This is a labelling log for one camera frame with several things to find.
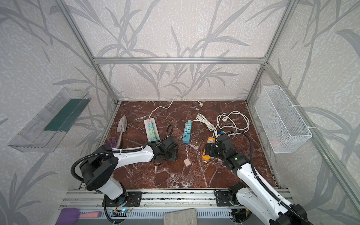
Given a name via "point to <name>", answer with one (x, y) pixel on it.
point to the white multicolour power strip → (155, 129)
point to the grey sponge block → (184, 217)
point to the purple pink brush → (69, 216)
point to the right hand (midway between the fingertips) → (210, 144)
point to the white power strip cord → (200, 103)
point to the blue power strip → (186, 138)
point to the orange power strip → (210, 140)
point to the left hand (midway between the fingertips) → (175, 156)
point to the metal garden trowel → (121, 128)
